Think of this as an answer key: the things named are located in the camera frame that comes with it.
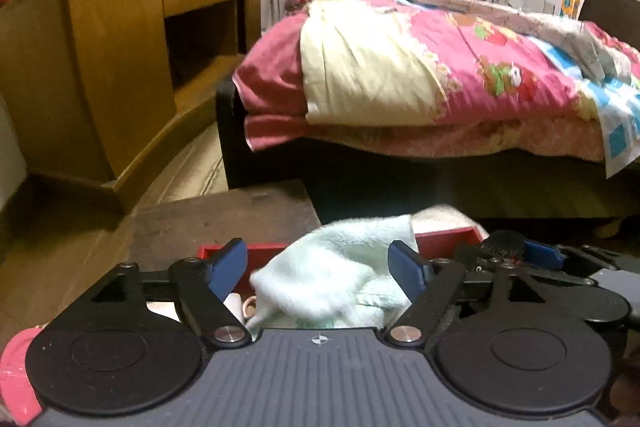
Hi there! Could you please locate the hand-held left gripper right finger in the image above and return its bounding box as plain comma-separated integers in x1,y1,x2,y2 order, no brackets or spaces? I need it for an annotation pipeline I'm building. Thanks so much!
382,239,593,348

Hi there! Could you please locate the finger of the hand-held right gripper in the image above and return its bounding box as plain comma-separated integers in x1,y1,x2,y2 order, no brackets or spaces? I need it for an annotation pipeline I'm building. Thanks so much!
454,229,528,265
522,239,568,272

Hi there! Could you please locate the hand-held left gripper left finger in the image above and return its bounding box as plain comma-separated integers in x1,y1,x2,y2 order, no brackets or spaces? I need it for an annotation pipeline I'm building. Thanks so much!
47,237,253,350

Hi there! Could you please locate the cream plush toy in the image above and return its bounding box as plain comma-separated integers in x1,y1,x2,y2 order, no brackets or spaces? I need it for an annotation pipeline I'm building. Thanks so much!
222,292,261,323

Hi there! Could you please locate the red cardboard box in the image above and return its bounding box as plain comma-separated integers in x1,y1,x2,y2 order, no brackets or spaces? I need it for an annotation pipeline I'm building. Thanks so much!
197,227,491,330

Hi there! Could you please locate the mint green fluffy towel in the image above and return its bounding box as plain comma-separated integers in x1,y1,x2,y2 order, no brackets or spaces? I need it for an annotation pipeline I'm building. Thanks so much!
248,213,421,338

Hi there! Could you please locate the dark wooden low table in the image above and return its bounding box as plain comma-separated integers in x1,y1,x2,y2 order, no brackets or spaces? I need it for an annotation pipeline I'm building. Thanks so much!
127,179,323,258

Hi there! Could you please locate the white patterned cloth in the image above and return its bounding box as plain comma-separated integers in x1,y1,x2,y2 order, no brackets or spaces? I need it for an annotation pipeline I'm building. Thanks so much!
410,204,476,235

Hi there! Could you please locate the blue checked blanket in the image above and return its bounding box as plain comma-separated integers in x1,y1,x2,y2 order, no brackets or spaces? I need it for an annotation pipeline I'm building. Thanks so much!
542,42,640,178

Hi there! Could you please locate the pink cartoon quilt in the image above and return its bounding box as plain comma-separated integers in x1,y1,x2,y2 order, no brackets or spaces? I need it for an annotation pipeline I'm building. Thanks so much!
232,0,640,162

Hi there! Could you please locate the white floral sheet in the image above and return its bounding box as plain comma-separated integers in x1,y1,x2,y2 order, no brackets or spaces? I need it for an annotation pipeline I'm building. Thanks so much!
395,0,640,80

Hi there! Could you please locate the wooden desk cabinet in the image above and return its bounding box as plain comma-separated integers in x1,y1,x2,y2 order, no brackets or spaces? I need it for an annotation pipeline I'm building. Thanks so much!
0,0,263,212

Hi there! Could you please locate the pink lidded cup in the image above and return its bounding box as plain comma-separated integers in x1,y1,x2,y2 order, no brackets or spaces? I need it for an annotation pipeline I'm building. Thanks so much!
0,327,46,425

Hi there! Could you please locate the dark brown board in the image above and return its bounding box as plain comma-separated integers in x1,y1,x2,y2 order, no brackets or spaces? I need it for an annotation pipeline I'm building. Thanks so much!
577,0,640,52

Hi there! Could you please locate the dark bed frame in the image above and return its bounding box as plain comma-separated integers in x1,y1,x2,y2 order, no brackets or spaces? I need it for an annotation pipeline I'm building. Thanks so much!
215,77,640,228

